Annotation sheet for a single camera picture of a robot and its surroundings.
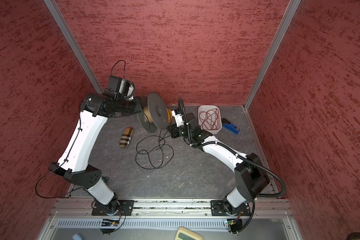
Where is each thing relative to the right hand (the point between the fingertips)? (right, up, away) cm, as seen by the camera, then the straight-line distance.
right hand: (166, 130), depth 80 cm
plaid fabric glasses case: (-29, -6, +17) cm, 35 cm away
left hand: (-10, +10, -11) cm, 18 cm away
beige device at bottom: (+9, -46, -14) cm, 49 cm away
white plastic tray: (+26, +15, +34) cm, 45 cm away
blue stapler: (+43, +1, +24) cm, 49 cm away
